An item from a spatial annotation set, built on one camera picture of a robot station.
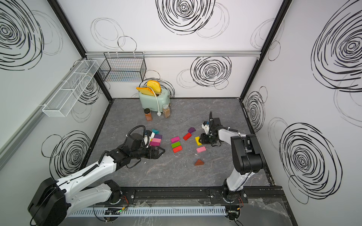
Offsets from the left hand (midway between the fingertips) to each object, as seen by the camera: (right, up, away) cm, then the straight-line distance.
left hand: (159, 150), depth 80 cm
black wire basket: (-28, +53, +17) cm, 63 cm away
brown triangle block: (+23, -9, +4) cm, 25 cm away
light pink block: (+25, -3, +11) cm, 28 cm away
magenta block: (-6, +1, +13) cm, 15 cm away
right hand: (+26, +2, +15) cm, 30 cm away
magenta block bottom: (+8, +3, +16) cm, 18 cm away
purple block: (+19, +9, +20) cm, 29 cm away
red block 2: (+16, +5, +17) cm, 24 cm away
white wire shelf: (-50, +26, -8) cm, 57 cm away
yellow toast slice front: (-13, +37, +20) cm, 44 cm away
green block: (+9, 0, +13) cm, 15 cm away
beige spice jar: (+1, +23, +22) cm, 32 cm away
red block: (+10, -2, +11) cm, 15 cm away
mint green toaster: (-12, +30, +24) cm, 40 cm away
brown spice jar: (-12, +21, +19) cm, 31 cm away
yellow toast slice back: (-7, +42, +22) cm, 47 cm away
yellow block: (+23, +3, +14) cm, 27 cm away
